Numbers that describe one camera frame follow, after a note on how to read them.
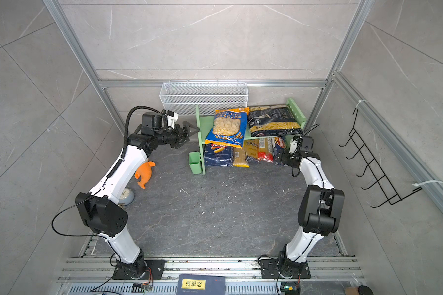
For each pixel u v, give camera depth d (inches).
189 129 27.6
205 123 35.8
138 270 25.9
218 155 35.5
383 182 25.0
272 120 33.5
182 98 39.5
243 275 28.7
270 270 28.7
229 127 31.9
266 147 38.3
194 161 42.1
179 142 27.7
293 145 33.5
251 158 36.4
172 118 28.9
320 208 20.1
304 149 28.1
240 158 36.4
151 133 24.3
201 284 27.0
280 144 38.4
